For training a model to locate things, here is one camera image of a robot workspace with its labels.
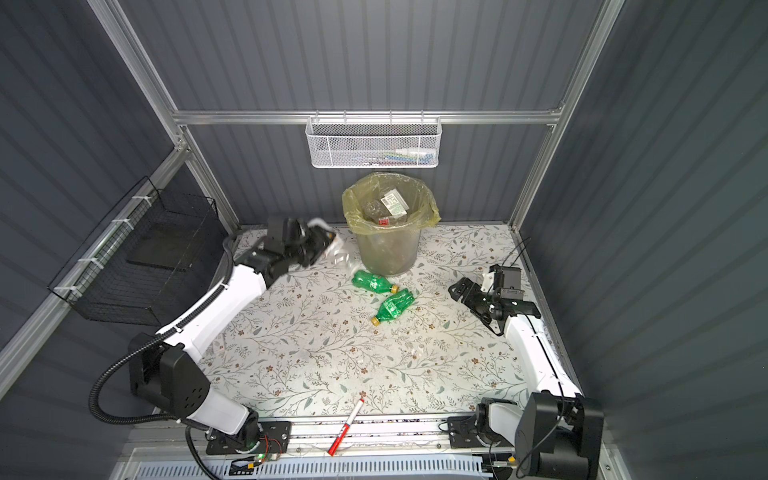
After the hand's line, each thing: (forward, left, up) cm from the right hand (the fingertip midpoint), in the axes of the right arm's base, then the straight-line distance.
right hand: (465, 297), depth 84 cm
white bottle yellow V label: (+9, +35, +11) cm, 37 cm away
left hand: (+11, +37, +13) cm, 41 cm away
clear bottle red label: (+32, +26, +4) cm, 42 cm away
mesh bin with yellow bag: (+16, +22, +2) cm, 27 cm away
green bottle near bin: (+13, +31, -8) cm, 34 cm away
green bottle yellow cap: (+2, +20, -9) cm, 23 cm away
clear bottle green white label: (+32, +20, +8) cm, 38 cm away
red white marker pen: (-31, +33, -11) cm, 47 cm away
